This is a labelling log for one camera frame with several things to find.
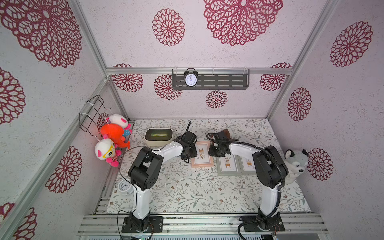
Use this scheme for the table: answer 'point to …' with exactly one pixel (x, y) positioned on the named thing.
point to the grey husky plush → (296, 162)
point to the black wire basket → (88, 121)
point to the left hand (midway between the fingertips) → (194, 155)
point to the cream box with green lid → (157, 138)
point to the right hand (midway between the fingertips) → (208, 150)
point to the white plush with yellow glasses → (105, 150)
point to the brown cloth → (227, 134)
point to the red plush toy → (115, 132)
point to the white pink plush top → (117, 118)
